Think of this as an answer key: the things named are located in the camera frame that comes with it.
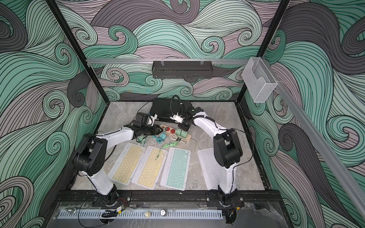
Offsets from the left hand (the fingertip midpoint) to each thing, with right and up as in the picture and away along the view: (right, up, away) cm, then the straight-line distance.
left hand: (161, 128), depth 92 cm
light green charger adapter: (-10, -5, -11) cm, 16 cm away
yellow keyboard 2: (-6, -25, -10) cm, 28 cm away
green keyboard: (+10, -25, -9) cm, 29 cm away
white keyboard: (+31, -23, -9) cm, 40 cm away
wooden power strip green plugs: (+10, -3, +4) cm, 11 cm away
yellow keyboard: (-20, -21, -7) cm, 30 cm away
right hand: (+13, +2, 0) cm, 14 cm away
